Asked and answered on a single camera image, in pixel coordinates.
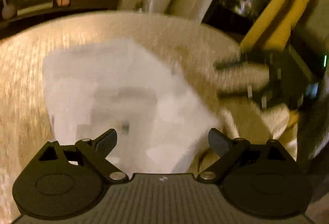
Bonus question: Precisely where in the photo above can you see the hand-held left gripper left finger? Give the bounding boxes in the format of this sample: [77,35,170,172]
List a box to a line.
[38,128,129,184]

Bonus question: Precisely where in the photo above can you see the white bear print garment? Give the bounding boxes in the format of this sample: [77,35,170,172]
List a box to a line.
[42,38,225,175]

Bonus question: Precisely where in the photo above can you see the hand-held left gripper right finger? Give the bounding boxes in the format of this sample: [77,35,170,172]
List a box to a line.
[196,128,292,185]

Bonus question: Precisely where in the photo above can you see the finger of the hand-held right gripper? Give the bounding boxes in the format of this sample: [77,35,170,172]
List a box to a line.
[214,59,270,73]
[217,86,270,111]

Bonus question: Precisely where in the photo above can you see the gold lace tablecloth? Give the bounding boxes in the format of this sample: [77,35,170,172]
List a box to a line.
[0,10,243,224]

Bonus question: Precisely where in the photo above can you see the pink gourd vase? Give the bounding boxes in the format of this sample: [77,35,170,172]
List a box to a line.
[1,0,15,20]

